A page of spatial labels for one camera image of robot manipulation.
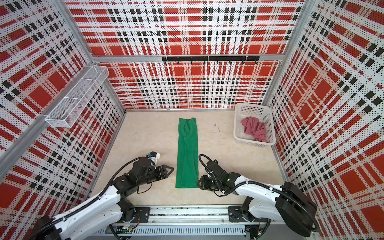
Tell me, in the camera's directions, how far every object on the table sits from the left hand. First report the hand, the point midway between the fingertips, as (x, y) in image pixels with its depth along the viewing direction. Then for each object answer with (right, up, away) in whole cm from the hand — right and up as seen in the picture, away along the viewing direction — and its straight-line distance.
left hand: (171, 173), depth 79 cm
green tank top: (+8, -1, +9) cm, 12 cm away
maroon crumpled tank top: (+53, +25, +23) cm, 63 cm away
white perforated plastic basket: (+65, +34, +31) cm, 79 cm away
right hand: (+16, -8, 0) cm, 17 cm away
